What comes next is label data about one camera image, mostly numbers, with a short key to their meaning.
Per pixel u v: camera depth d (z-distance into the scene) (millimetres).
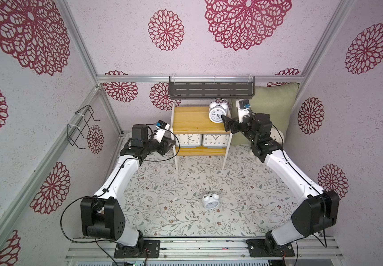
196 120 786
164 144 702
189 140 894
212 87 953
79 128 761
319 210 438
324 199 447
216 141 896
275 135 919
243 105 616
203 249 759
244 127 663
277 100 945
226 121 701
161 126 688
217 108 743
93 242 440
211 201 810
